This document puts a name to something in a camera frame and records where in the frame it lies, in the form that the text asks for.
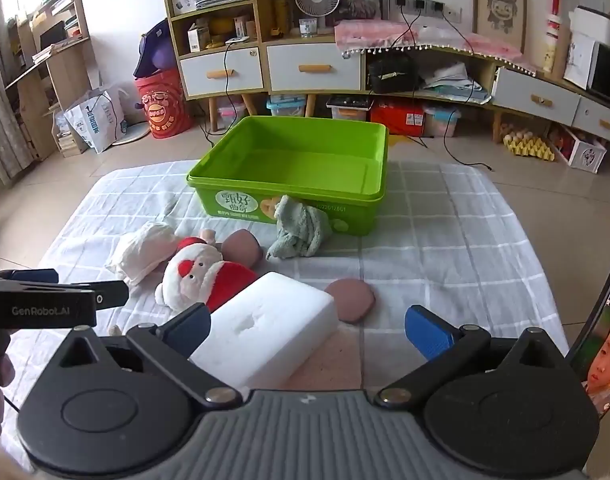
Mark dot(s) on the green plastic bin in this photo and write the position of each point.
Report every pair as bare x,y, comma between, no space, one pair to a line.
285,160

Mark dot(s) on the clear box blue lid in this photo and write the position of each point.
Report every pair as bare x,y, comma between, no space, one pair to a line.
285,106

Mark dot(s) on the clear storage box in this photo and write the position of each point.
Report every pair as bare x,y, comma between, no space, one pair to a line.
441,121

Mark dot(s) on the white shopping bag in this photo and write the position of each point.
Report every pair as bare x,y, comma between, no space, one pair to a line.
95,120

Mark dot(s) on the wooden bookshelf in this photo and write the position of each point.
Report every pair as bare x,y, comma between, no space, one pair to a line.
60,75

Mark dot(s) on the santa plush toy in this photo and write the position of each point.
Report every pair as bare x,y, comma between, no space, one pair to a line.
225,275

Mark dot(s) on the black bag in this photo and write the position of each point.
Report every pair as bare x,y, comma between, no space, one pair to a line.
392,72

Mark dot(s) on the red cardboard box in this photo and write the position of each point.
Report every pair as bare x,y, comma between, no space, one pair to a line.
397,116

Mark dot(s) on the clear box pink lid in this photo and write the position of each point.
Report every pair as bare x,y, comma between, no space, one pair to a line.
231,117

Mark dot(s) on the clear jar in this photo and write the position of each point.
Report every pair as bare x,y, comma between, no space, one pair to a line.
308,27

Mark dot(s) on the tall wooden shelf cabinet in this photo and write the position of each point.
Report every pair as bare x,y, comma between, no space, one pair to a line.
257,10

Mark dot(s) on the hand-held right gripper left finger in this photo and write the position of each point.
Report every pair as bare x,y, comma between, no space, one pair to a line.
190,327

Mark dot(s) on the white appliance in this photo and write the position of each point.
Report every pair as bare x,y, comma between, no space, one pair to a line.
595,25

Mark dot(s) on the white table cloth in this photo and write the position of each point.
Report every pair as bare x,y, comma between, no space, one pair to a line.
435,240

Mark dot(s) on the paper drawing sheet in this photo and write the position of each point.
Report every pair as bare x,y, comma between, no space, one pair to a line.
580,62

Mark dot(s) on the small white box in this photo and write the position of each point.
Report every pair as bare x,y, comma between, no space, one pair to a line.
197,38

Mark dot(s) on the yellow egg tray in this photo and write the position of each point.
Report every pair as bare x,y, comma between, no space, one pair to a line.
530,147

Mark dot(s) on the red fabric hamper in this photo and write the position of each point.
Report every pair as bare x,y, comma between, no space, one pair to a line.
162,107

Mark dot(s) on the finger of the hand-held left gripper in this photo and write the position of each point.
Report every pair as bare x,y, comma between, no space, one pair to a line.
112,294
35,275

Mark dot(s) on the green towel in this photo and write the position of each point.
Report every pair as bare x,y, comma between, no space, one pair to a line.
297,232

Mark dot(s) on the white round fan base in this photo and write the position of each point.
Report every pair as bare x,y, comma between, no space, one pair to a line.
132,135

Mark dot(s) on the flat white device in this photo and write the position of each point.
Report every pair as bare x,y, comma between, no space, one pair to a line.
236,40

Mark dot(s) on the folded clothes pile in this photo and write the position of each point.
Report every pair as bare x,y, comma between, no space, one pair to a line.
450,82

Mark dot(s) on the wall socket strip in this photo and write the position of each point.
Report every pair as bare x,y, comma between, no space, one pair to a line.
425,6

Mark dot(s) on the framed cartoon drawing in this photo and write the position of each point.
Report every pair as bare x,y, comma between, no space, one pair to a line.
500,10

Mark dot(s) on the white printed carton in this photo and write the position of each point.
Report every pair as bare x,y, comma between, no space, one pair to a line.
582,152

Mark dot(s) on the yellow round object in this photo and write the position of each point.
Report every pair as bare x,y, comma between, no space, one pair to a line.
221,26

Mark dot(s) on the curtain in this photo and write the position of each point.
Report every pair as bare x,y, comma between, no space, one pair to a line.
0,110

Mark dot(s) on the white foam block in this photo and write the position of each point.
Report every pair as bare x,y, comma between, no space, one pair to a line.
270,320

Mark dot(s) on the clear box orange base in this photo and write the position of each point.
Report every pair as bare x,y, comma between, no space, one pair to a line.
349,107

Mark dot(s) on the low wooden cabinet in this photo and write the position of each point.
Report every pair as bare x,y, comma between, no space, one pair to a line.
363,72

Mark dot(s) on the pink cloth with tassels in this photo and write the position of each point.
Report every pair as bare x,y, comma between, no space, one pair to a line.
375,35

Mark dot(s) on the white cloth pouch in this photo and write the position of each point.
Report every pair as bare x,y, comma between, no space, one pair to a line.
140,252

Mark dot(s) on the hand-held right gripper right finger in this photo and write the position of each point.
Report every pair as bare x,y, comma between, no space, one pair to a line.
425,330

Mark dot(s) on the book with child photo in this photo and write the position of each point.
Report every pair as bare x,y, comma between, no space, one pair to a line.
605,340

